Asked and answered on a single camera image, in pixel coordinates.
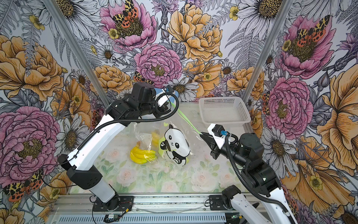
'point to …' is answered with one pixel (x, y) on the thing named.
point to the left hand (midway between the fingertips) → (163, 105)
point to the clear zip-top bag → (145, 147)
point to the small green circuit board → (113, 216)
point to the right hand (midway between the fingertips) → (202, 137)
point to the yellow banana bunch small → (155, 139)
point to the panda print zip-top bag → (176, 122)
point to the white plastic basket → (227, 110)
